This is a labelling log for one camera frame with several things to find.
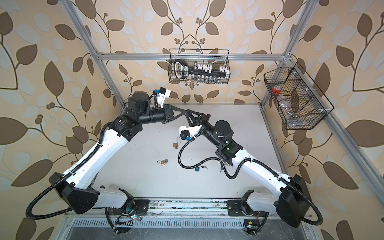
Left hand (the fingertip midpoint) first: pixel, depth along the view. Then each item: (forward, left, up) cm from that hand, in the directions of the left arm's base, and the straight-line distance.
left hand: (186, 111), depth 61 cm
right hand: (+3, -2, -2) cm, 4 cm away
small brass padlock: (-6, +16, -40) cm, 44 cm away
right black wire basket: (+14, -55, -6) cm, 57 cm away
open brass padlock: (+7, +10, -42) cm, 44 cm away
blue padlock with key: (-9, -5, -40) cm, 42 cm away
